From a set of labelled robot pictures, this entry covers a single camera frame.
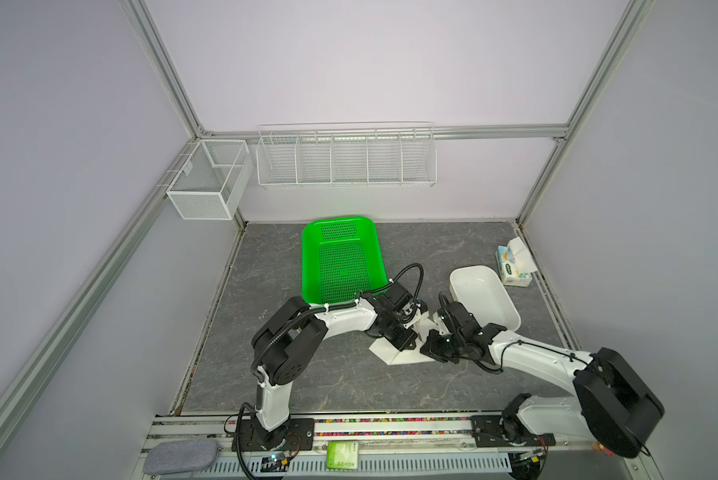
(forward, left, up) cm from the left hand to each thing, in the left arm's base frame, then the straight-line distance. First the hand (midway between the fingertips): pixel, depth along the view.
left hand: (413, 349), depth 85 cm
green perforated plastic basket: (+36, +21, -3) cm, 41 cm away
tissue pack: (+25, -38, +3) cm, 46 cm away
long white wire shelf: (+65, +16, +22) cm, 71 cm away
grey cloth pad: (-22, +58, 0) cm, 62 cm away
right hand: (-1, -2, -1) cm, 3 cm away
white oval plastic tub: (+19, -26, -2) cm, 32 cm away
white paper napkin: (0, +7, 0) cm, 7 cm away
